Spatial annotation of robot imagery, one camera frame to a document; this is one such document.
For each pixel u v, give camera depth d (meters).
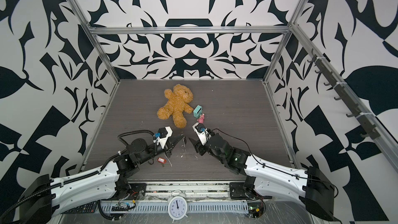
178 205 0.69
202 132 0.62
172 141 0.65
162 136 0.59
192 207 0.71
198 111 0.97
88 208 0.70
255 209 0.71
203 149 0.67
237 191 0.74
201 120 0.96
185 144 0.70
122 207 0.73
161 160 0.83
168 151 0.62
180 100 0.99
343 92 0.55
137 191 0.73
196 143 0.65
